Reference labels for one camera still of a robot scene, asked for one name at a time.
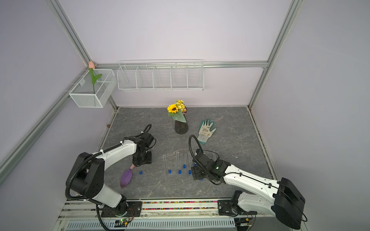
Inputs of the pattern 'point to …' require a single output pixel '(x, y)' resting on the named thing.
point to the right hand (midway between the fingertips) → (197, 169)
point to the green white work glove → (205, 133)
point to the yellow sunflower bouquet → (177, 111)
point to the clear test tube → (214, 155)
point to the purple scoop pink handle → (126, 176)
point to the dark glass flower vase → (181, 127)
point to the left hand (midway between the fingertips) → (145, 163)
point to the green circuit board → (120, 223)
